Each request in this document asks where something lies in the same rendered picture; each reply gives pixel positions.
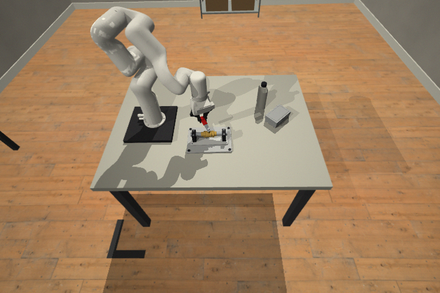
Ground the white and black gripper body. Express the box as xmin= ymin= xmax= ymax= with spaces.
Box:
xmin=190 ymin=96 xmax=210 ymax=115

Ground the grey bottle with black cap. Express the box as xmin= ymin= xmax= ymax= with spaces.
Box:
xmin=256 ymin=81 xmax=268 ymax=110

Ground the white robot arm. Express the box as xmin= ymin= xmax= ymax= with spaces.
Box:
xmin=90 ymin=6 xmax=215 ymax=128

